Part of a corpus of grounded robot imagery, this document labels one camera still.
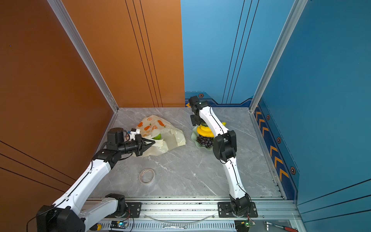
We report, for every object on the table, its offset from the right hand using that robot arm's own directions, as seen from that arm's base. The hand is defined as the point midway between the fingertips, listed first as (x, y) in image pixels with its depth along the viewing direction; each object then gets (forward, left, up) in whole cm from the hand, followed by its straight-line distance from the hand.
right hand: (199, 122), depth 99 cm
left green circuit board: (-57, +40, -11) cm, 71 cm away
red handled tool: (-58, -40, -10) cm, 71 cm away
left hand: (-23, +24, +12) cm, 35 cm away
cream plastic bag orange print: (-6, +19, -9) cm, 22 cm away
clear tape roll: (-34, +35, -8) cm, 49 cm away
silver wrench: (-58, +8, -11) cm, 59 cm away
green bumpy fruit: (-19, +24, +10) cm, 32 cm away
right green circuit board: (-57, -20, -12) cm, 61 cm away
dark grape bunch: (-13, -5, -5) cm, 15 cm away
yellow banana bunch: (-7, -4, 0) cm, 8 cm away
